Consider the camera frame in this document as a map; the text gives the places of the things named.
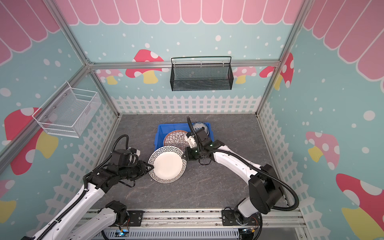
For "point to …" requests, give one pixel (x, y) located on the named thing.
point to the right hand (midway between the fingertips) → (181, 156)
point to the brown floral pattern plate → (176, 138)
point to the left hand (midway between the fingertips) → (152, 171)
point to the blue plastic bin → (162, 129)
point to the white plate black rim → (169, 164)
